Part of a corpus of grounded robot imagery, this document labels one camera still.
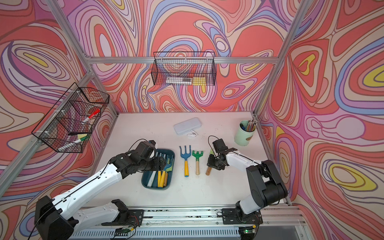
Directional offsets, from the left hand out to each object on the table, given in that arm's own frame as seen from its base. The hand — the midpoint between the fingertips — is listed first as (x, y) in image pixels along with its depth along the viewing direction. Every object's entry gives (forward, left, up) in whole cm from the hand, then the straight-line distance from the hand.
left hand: (163, 164), depth 78 cm
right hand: (+4, -27, -13) cm, 30 cm away
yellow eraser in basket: (+45, -19, +21) cm, 53 cm away
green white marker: (+6, +38, +13) cm, 41 cm away
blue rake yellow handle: (+6, -11, -12) cm, 18 cm away
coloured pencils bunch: (+24, -52, +3) cm, 57 cm away
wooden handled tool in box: (+2, -1, -10) cm, 10 cm away
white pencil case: (+37, -11, -12) cm, 41 cm away
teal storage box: (-1, +12, -12) cm, 17 cm away
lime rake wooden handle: (+3, -25, -12) cm, 28 cm away
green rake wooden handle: (+12, -19, -12) cm, 25 cm away
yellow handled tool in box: (-4, +3, -11) cm, 12 cm away
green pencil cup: (+20, -47, -3) cm, 51 cm away
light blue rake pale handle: (-4, +8, -11) cm, 14 cm away
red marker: (+19, +38, +17) cm, 45 cm away
